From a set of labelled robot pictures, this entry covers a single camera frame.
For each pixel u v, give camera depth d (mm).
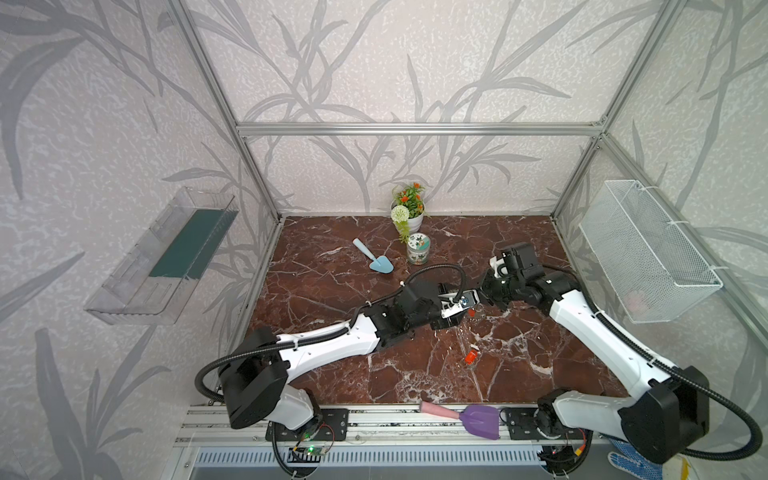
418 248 1013
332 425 737
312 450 707
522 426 732
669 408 384
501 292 666
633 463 679
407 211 1032
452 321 670
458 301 608
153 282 641
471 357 848
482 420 739
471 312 621
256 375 414
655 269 631
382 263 1056
